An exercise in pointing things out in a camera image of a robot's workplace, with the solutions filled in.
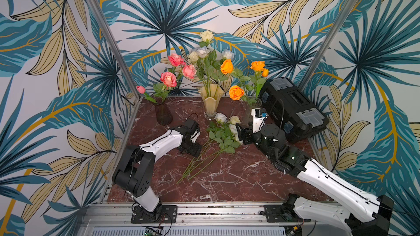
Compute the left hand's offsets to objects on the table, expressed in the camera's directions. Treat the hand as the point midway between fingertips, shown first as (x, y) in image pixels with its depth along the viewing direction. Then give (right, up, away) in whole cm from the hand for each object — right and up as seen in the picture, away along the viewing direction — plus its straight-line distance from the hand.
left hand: (191, 152), depth 88 cm
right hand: (+24, +17, -18) cm, 35 cm away
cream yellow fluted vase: (+10, +33, +7) cm, 35 cm away
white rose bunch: (+17, +6, +7) cm, 19 cm away
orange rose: (+34, +46, -3) cm, 57 cm away
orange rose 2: (+22, +31, -14) cm, 40 cm away
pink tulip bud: (-24, +33, -7) cm, 42 cm away
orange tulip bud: (+39, +43, -2) cm, 58 cm away
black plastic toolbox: (+56, +24, +7) cm, 61 cm away
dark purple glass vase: (-19, +20, +12) cm, 30 cm away
